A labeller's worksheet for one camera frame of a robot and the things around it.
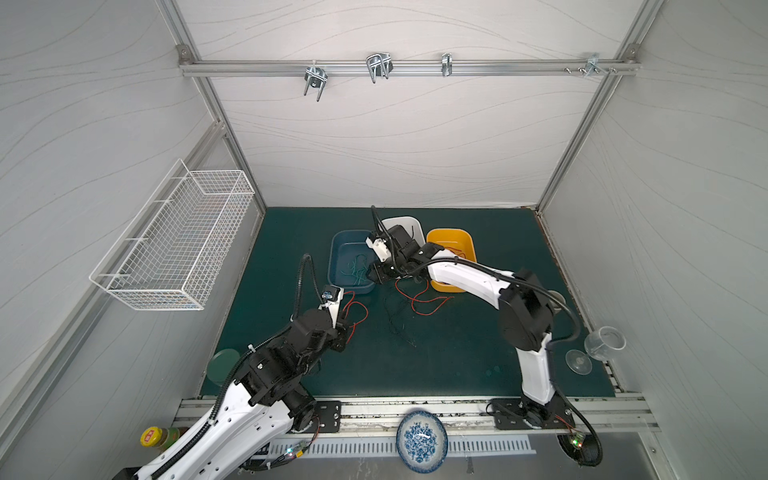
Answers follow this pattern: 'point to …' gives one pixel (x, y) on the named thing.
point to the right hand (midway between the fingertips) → (373, 265)
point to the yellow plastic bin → (460, 242)
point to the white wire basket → (175, 248)
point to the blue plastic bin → (349, 257)
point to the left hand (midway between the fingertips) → (348, 309)
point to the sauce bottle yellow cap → (151, 436)
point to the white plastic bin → (410, 223)
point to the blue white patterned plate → (421, 441)
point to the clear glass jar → (598, 344)
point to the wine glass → (578, 362)
